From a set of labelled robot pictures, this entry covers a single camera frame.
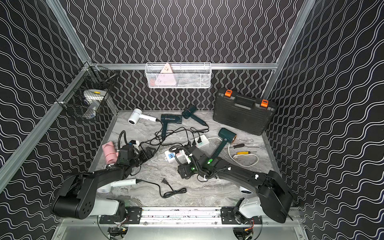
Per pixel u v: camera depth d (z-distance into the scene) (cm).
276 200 40
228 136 101
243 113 95
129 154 72
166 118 110
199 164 62
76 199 44
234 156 94
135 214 74
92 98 81
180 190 82
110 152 92
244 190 79
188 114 113
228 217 73
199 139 98
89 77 95
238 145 100
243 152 98
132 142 84
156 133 107
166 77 90
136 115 113
